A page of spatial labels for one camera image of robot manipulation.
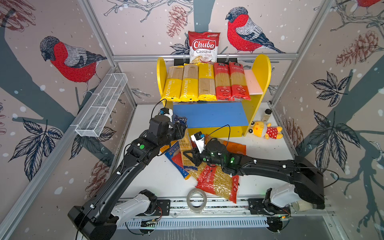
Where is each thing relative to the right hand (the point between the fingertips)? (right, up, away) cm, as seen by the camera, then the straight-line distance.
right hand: (182, 155), depth 72 cm
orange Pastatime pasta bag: (+33, -1, +20) cm, 38 cm away
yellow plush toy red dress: (+50, +10, +23) cm, 56 cm away
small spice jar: (+57, +20, +32) cm, 68 cm away
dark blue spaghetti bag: (+2, +6, -3) cm, 7 cm away
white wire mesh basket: (-43, +17, -1) cm, 47 cm away
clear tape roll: (+6, -26, -1) cm, 27 cm away
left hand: (+1, +15, -4) cm, 15 cm away
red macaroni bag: (+17, -15, +6) cm, 24 cm away
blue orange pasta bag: (-8, -2, +18) cm, 20 cm away
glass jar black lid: (+58, -24, -2) cm, 62 cm away
